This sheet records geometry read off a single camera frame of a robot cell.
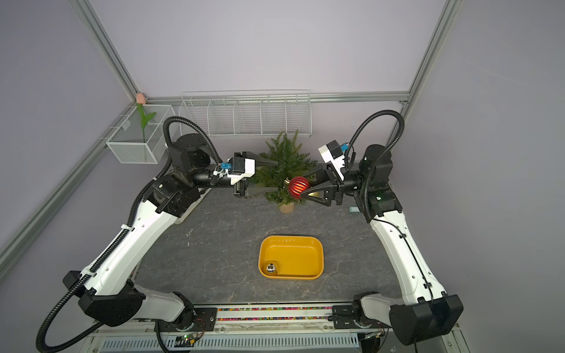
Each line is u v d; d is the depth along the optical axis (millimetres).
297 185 516
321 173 553
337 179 510
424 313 366
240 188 482
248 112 1021
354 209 990
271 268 807
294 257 872
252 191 491
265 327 733
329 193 502
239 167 413
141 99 893
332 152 475
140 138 887
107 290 395
